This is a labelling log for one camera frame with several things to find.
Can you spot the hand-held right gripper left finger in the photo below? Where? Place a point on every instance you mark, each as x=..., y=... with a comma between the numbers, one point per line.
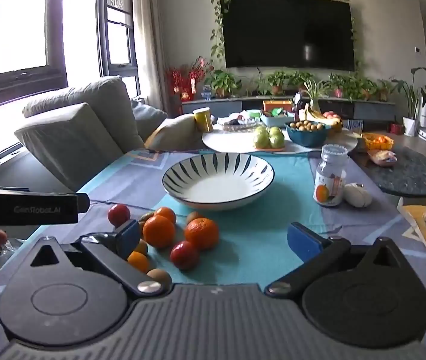
x=128, y=234

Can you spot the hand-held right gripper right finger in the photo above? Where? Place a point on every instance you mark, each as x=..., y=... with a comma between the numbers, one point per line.
x=303, y=242

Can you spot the brown longan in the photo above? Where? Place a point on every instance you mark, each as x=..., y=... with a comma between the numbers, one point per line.
x=193, y=217
x=140, y=246
x=159, y=275

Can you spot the red tomato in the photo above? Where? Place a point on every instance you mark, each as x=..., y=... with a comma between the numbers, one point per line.
x=119, y=215
x=184, y=255

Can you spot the green brown kiwi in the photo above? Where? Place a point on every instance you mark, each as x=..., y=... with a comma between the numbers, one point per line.
x=146, y=216

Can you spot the small orange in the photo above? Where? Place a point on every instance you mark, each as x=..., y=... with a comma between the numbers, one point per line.
x=165, y=213
x=138, y=261

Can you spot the large orange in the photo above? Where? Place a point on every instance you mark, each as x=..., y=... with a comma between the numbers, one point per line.
x=158, y=231
x=201, y=233

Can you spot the black striped white bowl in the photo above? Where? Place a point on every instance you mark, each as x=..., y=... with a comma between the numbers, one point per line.
x=216, y=191

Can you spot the blue patterned tablecloth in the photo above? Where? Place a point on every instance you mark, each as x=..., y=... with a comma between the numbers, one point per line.
x=273, y=202

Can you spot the glass jar with orange label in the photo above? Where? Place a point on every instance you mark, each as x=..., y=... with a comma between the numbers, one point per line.
x=329, y=180

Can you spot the white oval gadget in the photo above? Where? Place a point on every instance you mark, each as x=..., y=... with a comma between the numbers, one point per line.
x=357, y=195

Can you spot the grey sofa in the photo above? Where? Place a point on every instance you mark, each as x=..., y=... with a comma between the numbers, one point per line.
x=74, y=131

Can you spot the pink tray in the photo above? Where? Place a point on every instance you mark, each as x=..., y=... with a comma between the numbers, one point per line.
x=269, y=149

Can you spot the blue fruit bowl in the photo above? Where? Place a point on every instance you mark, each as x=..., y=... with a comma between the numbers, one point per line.
x=306, y=138

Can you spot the green apple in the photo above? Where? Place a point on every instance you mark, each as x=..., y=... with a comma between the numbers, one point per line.
x=261, y=141
x=277, y=141
x=276, y=131
x=261, y=131

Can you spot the beige pillow with yellow trim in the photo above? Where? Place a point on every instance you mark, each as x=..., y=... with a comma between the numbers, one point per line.
x=175, y=133

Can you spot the yellow paper sheet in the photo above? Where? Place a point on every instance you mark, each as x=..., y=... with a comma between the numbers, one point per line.
x=413, y=217

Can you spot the pink dish of snacks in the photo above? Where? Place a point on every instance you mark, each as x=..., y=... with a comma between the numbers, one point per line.
x=381, y=157

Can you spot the pile of longans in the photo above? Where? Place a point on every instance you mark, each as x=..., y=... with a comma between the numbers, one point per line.
x=306, y=125

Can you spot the grey throw pillow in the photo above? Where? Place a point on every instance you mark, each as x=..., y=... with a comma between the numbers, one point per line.
x=147, y=118

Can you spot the orange plastic basket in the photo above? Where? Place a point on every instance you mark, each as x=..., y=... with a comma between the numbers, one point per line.
x=376, y=146

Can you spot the white round table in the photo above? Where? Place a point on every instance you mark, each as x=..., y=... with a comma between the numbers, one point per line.
x=231, y=140

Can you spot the teal basket of snacks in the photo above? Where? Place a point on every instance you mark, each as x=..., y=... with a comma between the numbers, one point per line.
x=273, y=120

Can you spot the bunch of bananas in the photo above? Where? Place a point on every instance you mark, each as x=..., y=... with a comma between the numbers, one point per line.
x=319, y=117

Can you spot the blue printed card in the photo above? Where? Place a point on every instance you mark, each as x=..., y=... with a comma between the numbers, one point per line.
x=353, y=125

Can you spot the pile of tangerines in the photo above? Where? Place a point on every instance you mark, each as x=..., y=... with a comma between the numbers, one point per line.
x=380, y=140

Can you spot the dark marble round table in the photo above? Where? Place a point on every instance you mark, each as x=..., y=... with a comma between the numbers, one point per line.
x=411, y=172

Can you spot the red apple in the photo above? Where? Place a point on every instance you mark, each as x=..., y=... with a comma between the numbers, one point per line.
x=327, y=114
x=336, y=116

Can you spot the glass dish of snacks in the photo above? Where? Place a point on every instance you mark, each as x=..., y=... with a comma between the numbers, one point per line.
x=239, y=124

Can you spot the yellow can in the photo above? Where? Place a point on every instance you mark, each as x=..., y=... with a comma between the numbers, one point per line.
x=202, y=120

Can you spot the green round container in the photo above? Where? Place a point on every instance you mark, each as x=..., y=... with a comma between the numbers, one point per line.
x=253, y=114

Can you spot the orange box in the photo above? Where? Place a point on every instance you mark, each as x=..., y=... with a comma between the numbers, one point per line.
x=276, y=105

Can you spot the small red bin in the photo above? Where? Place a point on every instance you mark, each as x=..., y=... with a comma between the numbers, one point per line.
x=396, y=128

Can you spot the spider plant in vase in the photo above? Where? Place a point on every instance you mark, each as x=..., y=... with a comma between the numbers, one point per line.
x=316, y=93

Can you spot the grey television cabinet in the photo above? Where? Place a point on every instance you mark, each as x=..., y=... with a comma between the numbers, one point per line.
x=235, y=107

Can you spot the tall plant in white pot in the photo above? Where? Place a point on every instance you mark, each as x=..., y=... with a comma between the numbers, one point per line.
x=410, y=125

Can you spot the green potted plant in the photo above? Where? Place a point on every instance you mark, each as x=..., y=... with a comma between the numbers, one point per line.
x=222, y=82
x=385, y=90
x=337, y=84
x=301, y=79
x=277, y=81
x=363, y=88

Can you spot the red decorative plant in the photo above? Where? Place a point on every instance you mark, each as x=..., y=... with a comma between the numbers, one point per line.
x=183, y=77

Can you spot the large dark framed window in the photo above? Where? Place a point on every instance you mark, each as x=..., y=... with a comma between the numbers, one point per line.
x=21, y=26

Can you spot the beige curtain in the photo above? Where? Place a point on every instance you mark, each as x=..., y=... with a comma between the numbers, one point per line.
x=149, y=45

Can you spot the narrow dark framed window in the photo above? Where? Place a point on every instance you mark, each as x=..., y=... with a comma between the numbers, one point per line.
x=119, y=37

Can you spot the black wall television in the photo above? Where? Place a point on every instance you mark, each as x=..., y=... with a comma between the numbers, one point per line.
x=288, y=32

